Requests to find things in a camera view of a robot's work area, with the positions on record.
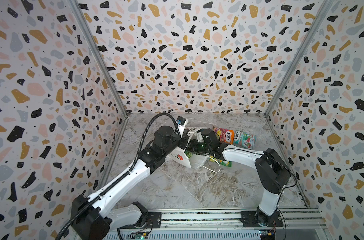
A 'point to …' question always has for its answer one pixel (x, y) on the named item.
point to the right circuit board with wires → (266, 234)
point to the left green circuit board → (138, 235)
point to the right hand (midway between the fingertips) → (182, 145)
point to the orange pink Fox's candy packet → (226, 136)
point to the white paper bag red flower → (181, 155)
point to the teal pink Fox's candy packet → (243, 139)
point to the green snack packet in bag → (189, 154)
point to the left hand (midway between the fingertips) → (187, 127)
